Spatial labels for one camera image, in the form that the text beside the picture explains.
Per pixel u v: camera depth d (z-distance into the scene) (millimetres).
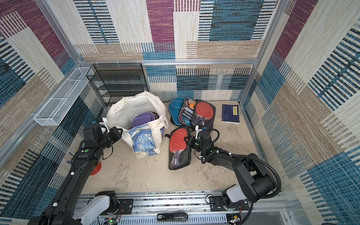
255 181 437
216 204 729
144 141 831
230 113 1127
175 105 1130
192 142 793
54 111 715
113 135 687
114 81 1072
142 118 1008
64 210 396
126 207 732
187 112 1072
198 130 830
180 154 847
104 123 699
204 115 1074
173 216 664
